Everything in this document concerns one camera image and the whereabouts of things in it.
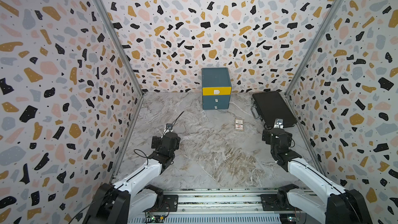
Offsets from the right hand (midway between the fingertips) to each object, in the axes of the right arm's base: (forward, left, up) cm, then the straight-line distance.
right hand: (277, 131), depth 86 cm
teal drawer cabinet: (+35, +34, +9) cm, 50 cm away
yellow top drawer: (+24, +34, +7) cm, 42 cm away
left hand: (-4, +62, -2) cm, 62 cm away
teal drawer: (+24, +33, 0) cm, 41 cm away
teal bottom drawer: (+25, +35, -8) cm, 43 cm away
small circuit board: (-40, +61, -12) cm, 75 cm away
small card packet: (+12, +18, -11) cm, 25 cm away
